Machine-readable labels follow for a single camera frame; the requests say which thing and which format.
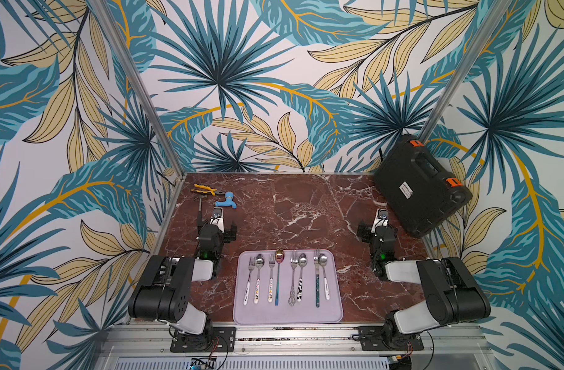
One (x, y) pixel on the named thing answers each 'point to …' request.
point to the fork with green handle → (316, 259)
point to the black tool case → (418, 193)
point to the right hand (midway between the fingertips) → (377, 221)
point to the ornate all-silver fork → (293, 260)
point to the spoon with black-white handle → (302, 261)
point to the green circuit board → (196, 367)
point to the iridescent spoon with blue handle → (280, 257)
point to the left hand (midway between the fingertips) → (221, 221)
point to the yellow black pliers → (213, 191)
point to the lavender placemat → (287, 287)
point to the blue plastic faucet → (228, 202)
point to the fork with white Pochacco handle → (251, 265)
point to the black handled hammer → (199, 216)
